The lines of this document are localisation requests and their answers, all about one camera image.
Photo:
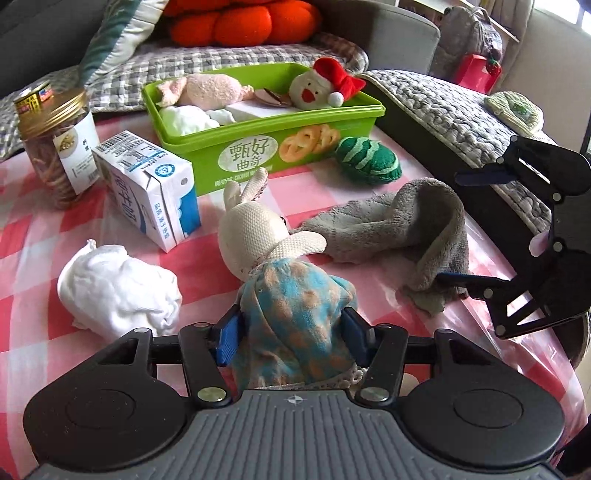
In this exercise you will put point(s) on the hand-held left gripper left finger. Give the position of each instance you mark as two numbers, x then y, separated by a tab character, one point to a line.
229	337

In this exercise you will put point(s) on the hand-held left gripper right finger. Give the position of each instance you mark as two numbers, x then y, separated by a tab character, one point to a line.
358	334

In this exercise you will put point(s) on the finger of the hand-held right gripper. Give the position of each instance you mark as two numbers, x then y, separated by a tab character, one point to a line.
485	176
461	278

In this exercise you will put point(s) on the bunny plush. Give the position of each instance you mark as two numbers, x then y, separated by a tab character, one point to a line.
286	314

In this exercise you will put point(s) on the grey towel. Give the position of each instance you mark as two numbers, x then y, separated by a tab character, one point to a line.
415	221

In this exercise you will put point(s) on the white cloth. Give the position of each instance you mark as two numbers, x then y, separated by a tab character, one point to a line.
187	121
120	295

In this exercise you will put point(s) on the green plastic box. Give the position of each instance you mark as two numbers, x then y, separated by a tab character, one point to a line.
258	147

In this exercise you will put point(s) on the snowman plush with red hat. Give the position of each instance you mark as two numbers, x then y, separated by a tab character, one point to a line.
314	87

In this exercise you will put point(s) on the brown round pad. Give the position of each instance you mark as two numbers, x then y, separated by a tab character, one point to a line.
281	100
264	95

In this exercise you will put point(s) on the white sponge block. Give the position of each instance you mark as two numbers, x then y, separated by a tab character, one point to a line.
258	111

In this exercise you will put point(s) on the pink plush toy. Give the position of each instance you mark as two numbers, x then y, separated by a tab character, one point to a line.
207	87

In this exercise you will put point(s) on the grey quilted cover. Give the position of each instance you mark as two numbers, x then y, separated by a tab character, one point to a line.
443	120

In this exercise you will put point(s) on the green knitted pouch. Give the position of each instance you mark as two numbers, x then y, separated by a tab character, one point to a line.
512	110

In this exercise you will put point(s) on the red bag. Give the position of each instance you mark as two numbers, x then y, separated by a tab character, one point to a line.
473	74

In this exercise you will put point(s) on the green watermelon plush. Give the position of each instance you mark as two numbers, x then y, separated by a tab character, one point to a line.
369	159

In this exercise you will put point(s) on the grey backpack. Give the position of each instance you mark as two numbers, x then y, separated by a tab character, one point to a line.
466	32

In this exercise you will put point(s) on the dark grey sofa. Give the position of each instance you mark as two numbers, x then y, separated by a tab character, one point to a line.
397	37

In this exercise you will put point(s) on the white blue milk carton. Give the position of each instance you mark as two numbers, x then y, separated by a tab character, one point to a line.
152	184

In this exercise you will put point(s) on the pink checked tablecloth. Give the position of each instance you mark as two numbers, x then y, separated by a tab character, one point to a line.
41	258

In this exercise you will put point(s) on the glass jar with gold lid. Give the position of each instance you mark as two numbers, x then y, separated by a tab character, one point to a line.
51	147

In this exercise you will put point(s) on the grey checked blanket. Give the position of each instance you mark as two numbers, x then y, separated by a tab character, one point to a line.
194	64

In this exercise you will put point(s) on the yellow label tin can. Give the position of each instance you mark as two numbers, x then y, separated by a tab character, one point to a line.
30	99

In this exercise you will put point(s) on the teal leaf print pillow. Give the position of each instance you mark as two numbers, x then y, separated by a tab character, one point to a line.
115	37

